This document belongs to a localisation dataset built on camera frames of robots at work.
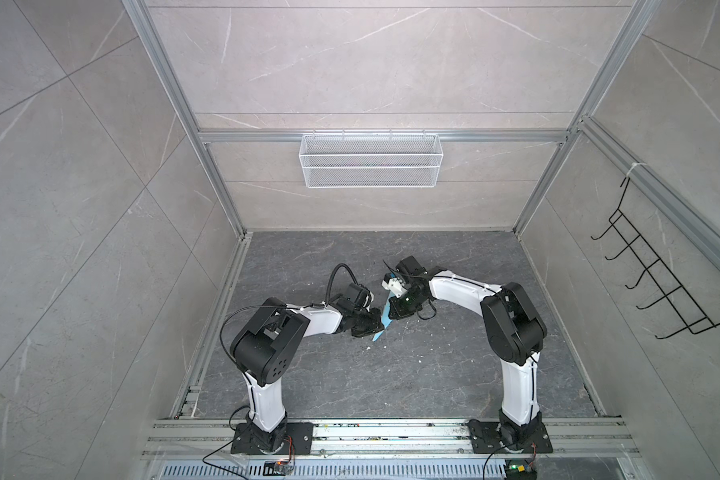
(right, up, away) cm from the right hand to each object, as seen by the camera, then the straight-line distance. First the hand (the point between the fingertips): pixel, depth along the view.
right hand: (391, 313), depth 95 cm
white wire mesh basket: (-7, +51, +5) cm, 52 cm away
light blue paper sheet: (-2, 0, -1) cm, 2 cm away
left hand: (-2, -2, -2) cm, 4 cm away
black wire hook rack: (+60, +9, -31) cm, 68 cm away
